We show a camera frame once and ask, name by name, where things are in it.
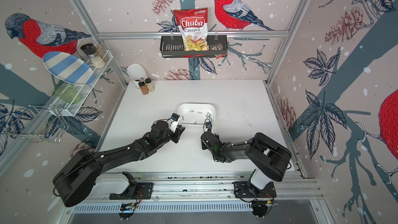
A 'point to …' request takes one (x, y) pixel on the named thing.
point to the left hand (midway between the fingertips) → (185, 124)
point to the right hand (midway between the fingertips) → (204, 135)
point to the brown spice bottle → (143, 87)
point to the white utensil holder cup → (136, 72)
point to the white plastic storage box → (196, 113)
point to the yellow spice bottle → (150, 87)
